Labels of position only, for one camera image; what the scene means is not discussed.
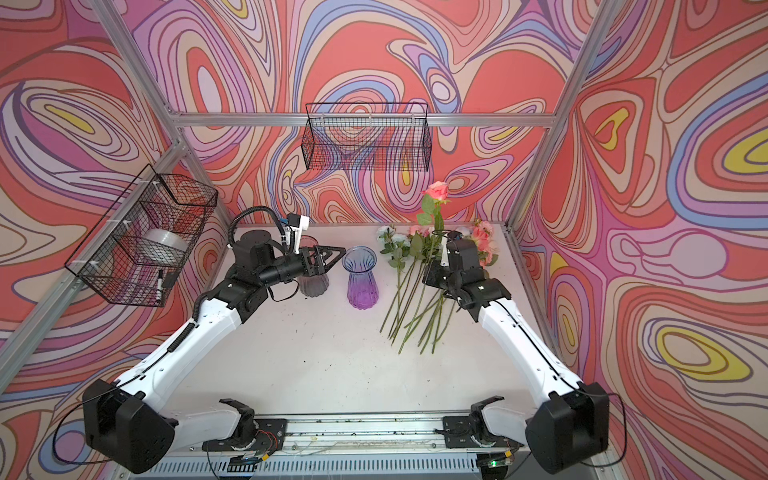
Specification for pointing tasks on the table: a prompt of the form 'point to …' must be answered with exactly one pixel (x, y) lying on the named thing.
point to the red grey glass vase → (312, 285)
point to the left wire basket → (137, 252)
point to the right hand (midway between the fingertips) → (428, 274)
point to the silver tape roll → (167, 237)
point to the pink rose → (440, 193)
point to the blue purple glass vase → (362, 291)
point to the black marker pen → (159, 291)
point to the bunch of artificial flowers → (415, 251)
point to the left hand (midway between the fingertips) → (340, 252)
